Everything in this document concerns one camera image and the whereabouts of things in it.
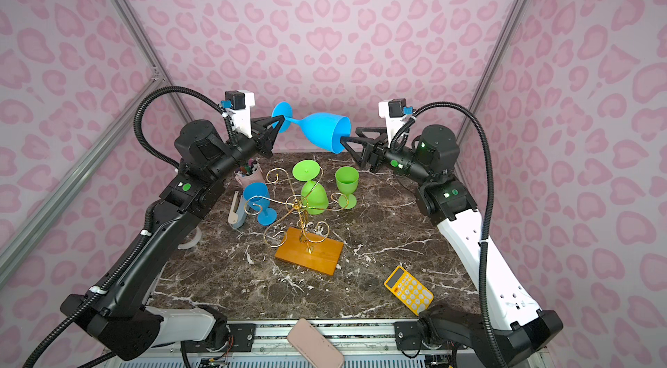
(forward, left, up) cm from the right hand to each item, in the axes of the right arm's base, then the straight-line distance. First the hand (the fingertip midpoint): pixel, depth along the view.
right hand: (350, 140), depth 57 cm
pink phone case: (-33, +10, -47) cm, 59 cm away
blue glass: (-5, +23, -14) cm, 28 cm away
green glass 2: (+17, +1, -35) cm, 39 cm away
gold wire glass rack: (+2, +13, -47) cm, 49 cm away
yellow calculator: (-18, -18, -46) cm, 52 cm away
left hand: (+6, +15, +2) cm, 16 cm away
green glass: (-3, +10, -18) cm, 20 cm away
